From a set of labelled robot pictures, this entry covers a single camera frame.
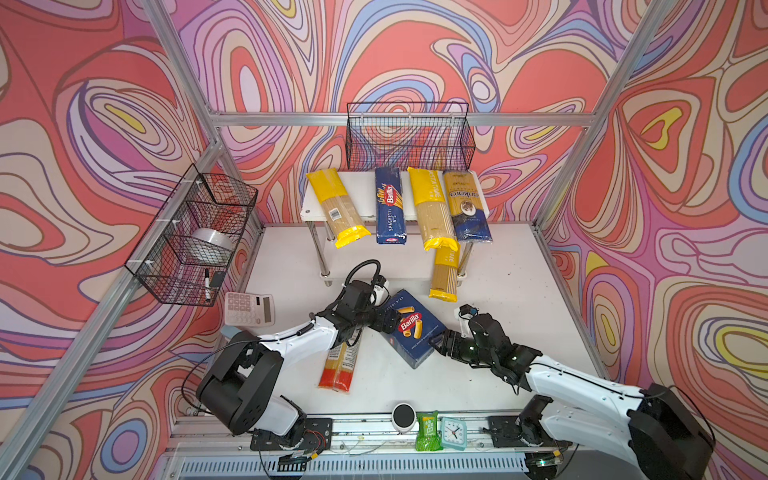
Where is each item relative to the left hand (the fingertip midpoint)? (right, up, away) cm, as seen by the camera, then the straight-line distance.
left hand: (392, 309), depth 88 cm
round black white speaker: (+2, -24, -15) cm, 28 cm away
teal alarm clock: (+15, -27, -16) cm, 35 cm away
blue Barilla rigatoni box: (+5, -7, -5) cm, 10 cm away
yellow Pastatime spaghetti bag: (+17, +11, +8) cm, 22 cm away
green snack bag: (+9, -29, -14) cm, 34 cm away
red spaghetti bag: (-16, -17, -6) cm, 24 cm away
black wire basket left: (-51, +31, -10) cm, 60 cm away
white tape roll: (-44, +18, -17) cm, 51 cm away
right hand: (+12, -10, -5) cm, 17 cm away
